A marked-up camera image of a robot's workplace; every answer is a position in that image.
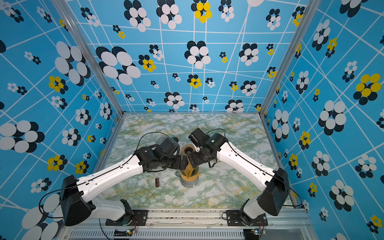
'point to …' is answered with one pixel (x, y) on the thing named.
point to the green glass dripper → (195, 171)
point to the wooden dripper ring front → (190, 179)
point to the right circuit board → (251, 234)
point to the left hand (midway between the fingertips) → (183, 162)
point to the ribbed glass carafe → (187, 184)
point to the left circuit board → (128, 233)
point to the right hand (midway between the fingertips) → (199, 159)
